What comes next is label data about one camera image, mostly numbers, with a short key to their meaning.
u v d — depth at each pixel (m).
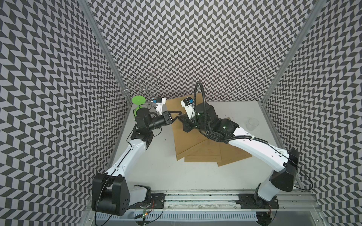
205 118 0.49
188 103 0.57
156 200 0.73
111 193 0.40
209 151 0.91
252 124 0.99
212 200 0.75
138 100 0.77
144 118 0.57
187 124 0.60
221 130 0.49
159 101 0.67
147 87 0.79
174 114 0.70
